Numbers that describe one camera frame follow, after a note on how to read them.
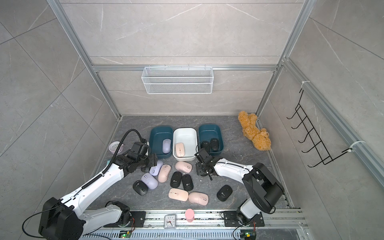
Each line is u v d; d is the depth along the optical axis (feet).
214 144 3.31
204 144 3.29
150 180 2.75
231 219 2.39
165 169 2.88
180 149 3.19
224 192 2.61
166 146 3.22
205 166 2.21
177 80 3.31
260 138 3.12
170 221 2.35
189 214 2.22
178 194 2.61
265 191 1.43
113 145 3.27
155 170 2.88
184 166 2.90
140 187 2.68
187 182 2.72
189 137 3.50
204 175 2.87
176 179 2.75
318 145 2.09
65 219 1.24
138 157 2.03
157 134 3.52
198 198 2.54
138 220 2.40
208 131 3.66
